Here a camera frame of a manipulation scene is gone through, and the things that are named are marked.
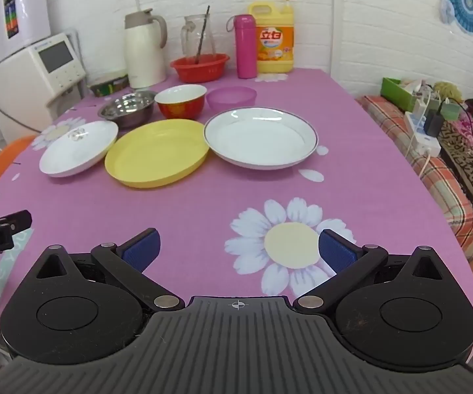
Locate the pink floral tablecloth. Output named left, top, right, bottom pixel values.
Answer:
left=0, top=68, right=473, bottom=378

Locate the yellow loofah sponge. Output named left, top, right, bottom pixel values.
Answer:
left=433, top=81, right=464, bottom=103

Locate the purple plastic bowl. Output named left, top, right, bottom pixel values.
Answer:
left=206, top=86, right=257, bottom=112

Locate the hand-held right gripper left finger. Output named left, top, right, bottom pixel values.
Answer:
left=34, top=227, right=186, bottom=312

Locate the yellow plastic plate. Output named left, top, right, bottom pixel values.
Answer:
left=104, top=119, right=210, bottom=189

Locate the white thermal carafe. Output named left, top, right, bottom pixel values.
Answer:
left=123, top=8, right=168, bottom=89

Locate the stainless steel bowl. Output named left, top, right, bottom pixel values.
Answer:
left=98, top=90, right=158, bottom=129

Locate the white plate with flower print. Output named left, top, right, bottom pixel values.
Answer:
left=39, top=120, right=119, bottom=178

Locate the white plate with gold rim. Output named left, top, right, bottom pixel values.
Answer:
left=204, top=107, right=318, bottom=170

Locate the plaid blanket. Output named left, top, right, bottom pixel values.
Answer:
left=355, top=95, right=473, bottom=261

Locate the glass pitcher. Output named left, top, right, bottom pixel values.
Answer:
left=180, top=13, right=216, bottom=57

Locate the white wall water purifier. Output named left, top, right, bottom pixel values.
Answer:
left=0, top=0, right=52, bottom=64

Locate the black charger plug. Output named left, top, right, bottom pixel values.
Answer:
left=425, top=113, right=446, bottom=137

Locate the white power strip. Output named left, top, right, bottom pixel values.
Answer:
left=404, top=111, right=441, bottom=157

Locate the green instant noodle bowl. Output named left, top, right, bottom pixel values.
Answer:
left=88, top=70, right=129, bottom=98

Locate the red ceramic bowl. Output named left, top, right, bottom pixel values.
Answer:
left=154, top=84, right=207, bottom=120

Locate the white water dispenser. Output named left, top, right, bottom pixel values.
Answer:
left=0, top=33, right=87, bottom=132

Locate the red plastic basket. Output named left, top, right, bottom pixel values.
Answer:
left=169, top=53, right=229, bottom=83

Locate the leopard print cloth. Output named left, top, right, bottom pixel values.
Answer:
left=437, top=121, right=473, bottom=218

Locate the pink thermos bottle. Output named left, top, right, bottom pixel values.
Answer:
left=226, top=14, right=258, bottom=79

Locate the dark stirring stick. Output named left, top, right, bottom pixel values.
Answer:
left=195, top=5, right=211, bottom=64

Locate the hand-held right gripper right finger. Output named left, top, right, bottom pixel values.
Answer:
left=293, top=229, right=445, bottom=313

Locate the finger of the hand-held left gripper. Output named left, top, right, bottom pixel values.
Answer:
left=0, top=209, right=32, bottom=237

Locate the yellow detergent bottle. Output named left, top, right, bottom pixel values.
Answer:
left=248, top=0, right=295, bottom=75

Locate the green storage box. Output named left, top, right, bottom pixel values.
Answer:
left=381, top=77, right=421, bottom=112

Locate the orange plastic basin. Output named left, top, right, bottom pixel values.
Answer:
left=0, top=135, right=36, bottom=185

